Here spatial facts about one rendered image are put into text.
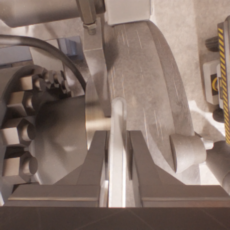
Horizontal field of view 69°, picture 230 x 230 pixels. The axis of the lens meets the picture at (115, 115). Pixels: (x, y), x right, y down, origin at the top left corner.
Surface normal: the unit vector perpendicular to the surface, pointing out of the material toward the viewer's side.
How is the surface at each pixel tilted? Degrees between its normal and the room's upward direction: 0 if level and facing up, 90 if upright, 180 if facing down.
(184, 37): 0
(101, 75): 41
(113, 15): 22
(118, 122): 5
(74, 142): 28
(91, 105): 49
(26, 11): 36
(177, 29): 0
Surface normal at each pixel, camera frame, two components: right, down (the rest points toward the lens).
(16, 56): 0.00, 0.33
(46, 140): -0.14, -0.22
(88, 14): 0.09, 0.86
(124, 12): 0.05, 0.66
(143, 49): -0.09, -0.48
